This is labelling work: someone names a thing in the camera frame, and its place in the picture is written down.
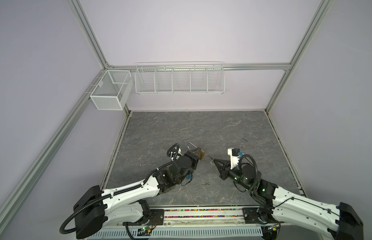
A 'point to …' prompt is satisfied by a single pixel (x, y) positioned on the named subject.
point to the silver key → (212, 159)
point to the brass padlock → (199, 151)
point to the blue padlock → (189, 176)
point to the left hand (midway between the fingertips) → (202, 154)
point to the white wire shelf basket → (180, 77)
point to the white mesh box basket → (113, 90)
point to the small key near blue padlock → (207, 183)
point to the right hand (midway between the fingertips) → (214, 162)
